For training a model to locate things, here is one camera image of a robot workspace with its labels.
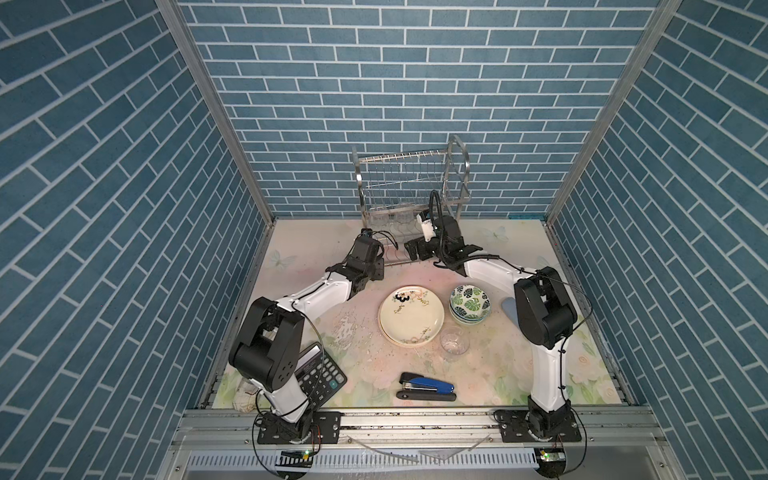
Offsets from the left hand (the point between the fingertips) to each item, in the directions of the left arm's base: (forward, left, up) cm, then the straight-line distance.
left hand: (375, 261), depth 93 cm
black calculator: (-31, +15, -10) cm, 36 cm away
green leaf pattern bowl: (-12, -29, -6) cm, 32 cm away
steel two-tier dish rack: (+35, -7, +1) cm, 35 cm away
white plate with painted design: (-14, -11, -11) cm, 21 cm away
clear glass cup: (-23, -23, -10) cm, 34 cm away
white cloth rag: (-37, +33, -9) cm, 50 cm away
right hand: (+9, -13, +2) cm, 16 cm away
